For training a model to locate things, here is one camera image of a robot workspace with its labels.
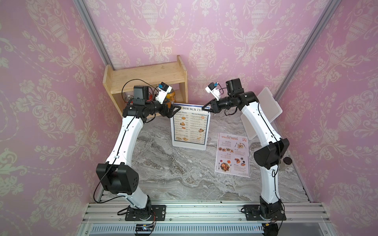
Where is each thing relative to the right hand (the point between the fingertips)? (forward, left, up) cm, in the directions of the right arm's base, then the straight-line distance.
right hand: (204, 107), depth 79 cm
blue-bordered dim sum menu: (-3, +8, -10) cm, 13 cm away
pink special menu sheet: (-13, -18, -32) cm, 39 cm away
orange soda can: (+10, +19, -1) cm, 22 cm away
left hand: (0, +16, +4) cm, 17 cm away
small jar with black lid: (-23, -45, -22) cm, 55 cm away
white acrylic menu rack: (-7, +5, -28) cm, 29 cm away
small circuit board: (-49, +33, -32) cm, 67 cm away
